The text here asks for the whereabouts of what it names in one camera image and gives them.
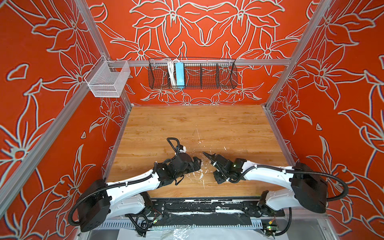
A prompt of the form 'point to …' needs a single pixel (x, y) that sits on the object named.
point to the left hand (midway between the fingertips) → (197, 162)
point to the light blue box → (180, 75)
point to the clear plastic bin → (107, 79)
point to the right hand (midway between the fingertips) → (214, 177)
